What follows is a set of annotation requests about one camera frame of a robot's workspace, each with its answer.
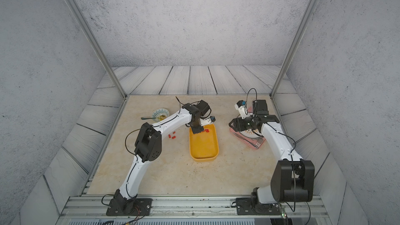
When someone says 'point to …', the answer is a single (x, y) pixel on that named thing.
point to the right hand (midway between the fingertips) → (236, 122)
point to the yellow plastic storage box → (204, 146)
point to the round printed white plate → (250, 133)
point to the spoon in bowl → (161, 118)
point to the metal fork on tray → (257, 144)
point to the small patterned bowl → (158, 112)
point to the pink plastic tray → (251, 140)
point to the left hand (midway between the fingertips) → (200, 128)
